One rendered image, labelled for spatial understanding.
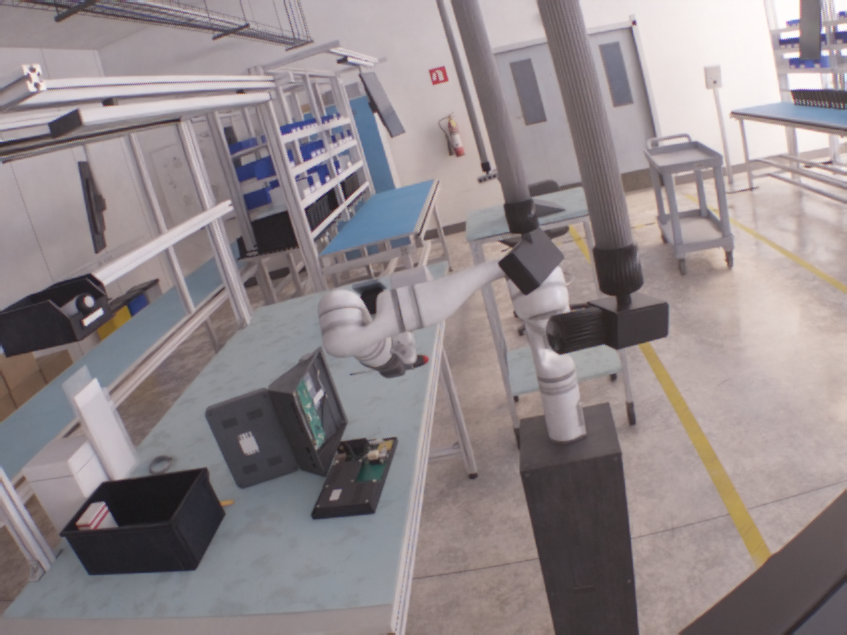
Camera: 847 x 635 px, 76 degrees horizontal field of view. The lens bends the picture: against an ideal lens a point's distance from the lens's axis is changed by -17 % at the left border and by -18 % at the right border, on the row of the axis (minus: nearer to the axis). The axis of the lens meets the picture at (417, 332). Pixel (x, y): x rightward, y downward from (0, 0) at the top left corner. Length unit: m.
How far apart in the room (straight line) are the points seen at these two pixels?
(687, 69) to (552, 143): 1.98
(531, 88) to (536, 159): 0.88
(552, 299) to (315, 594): 0.61
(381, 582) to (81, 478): 0.75
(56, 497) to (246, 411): 0.52
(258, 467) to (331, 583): 0.44
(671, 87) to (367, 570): 7.49
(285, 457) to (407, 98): 6.64
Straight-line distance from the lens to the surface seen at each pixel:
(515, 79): 7.83
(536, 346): 1.41
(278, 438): 1.41
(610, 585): 1.75
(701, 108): 8.26
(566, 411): 1.49
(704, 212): 5.78
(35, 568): 1.58
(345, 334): 0.97
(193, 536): 1.29
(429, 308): 0.98
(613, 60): 8.01
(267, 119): 3.97
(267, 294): 4.82
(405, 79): 7.79
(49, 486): 1.56
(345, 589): 1.07
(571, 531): 1.61
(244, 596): 1.16
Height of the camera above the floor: 1.68
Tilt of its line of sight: 20 degrees down
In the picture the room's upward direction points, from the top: 16 degrees counter-clockwise
